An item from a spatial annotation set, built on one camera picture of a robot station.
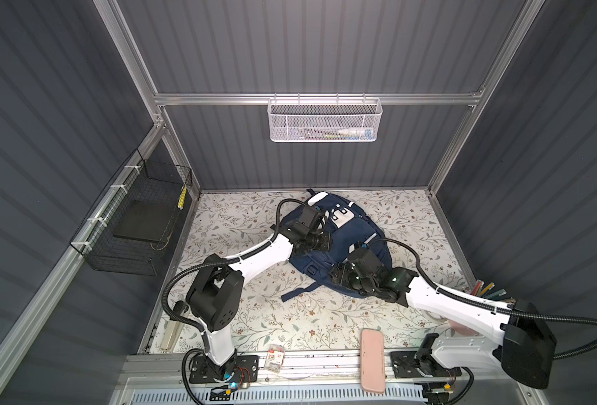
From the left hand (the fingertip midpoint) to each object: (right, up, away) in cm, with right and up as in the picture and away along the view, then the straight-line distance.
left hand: (332, 240), depth 88 cm
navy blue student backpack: (+8, +5, +8) cm, 12 cm away
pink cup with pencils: (+45, -13, -14) cm, 49 cm away
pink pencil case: (+11, -37, -13) cm, 40 cm away
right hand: (+1, -11, -7) cm, 13 cm away
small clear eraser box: (-18, -33, -14) cm, 41 cm away
